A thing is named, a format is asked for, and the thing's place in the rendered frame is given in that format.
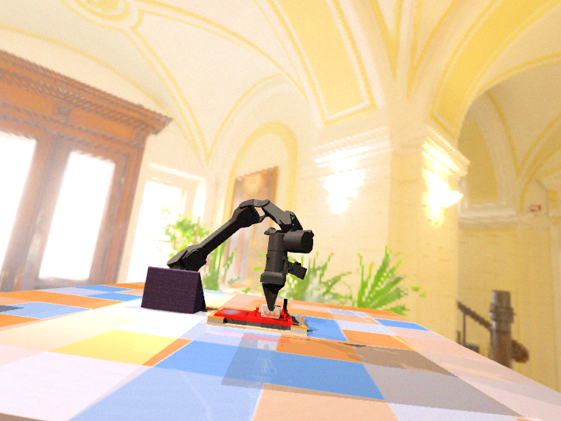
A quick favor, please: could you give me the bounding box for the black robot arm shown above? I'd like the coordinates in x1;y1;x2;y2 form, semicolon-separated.
166;199;314;280

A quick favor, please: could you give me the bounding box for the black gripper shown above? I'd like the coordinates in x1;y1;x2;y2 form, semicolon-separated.
260;251;288;311

